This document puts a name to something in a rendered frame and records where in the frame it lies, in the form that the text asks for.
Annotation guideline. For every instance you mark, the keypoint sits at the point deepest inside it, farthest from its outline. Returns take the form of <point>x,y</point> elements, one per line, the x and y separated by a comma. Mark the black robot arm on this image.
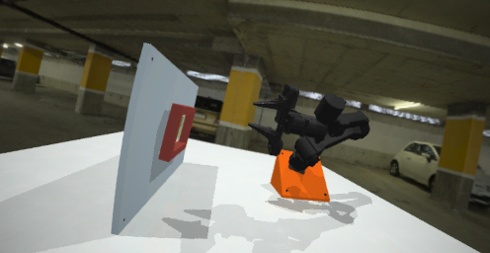
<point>328,127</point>

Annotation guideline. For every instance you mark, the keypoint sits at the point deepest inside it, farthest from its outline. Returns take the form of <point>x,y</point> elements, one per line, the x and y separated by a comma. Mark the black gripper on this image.
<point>291,122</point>

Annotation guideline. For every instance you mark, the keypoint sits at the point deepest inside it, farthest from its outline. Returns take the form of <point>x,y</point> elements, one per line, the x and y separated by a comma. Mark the red-brown picture frame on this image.
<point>177,131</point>

